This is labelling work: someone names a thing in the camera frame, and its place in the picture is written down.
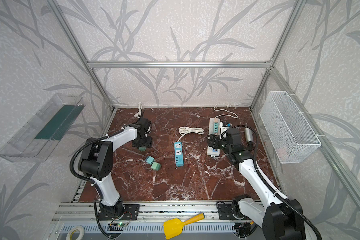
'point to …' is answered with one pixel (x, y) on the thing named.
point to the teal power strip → (178, 154)
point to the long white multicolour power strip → (211, 151)
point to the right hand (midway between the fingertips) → (212, 132)
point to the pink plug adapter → (216, 120)
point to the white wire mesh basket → (293, 143)
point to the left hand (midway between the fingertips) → (147, 140)
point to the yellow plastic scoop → (173, 227)
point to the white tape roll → (81, 231)
